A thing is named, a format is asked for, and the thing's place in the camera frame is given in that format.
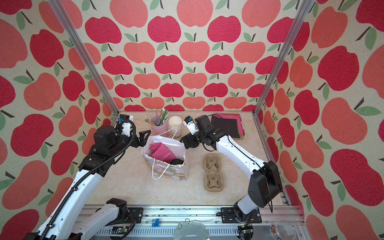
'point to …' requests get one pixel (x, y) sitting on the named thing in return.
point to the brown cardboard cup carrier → (214, 181)
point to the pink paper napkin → (161, 153)
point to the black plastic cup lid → (177, 161)
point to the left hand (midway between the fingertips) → (144, 130)
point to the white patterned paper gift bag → (163, 170)
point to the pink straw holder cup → (160, 128)
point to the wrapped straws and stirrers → (162, 118)
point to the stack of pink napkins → (235, 116)
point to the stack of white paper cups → (175, 124)
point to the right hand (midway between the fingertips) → (190, 136)
